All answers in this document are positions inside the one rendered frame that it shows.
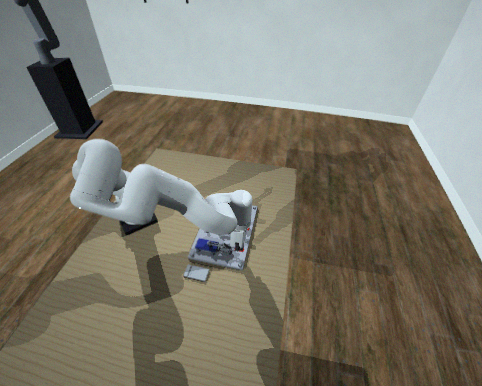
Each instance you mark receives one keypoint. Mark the blue plate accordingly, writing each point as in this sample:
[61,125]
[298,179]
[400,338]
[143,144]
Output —
[202,245]

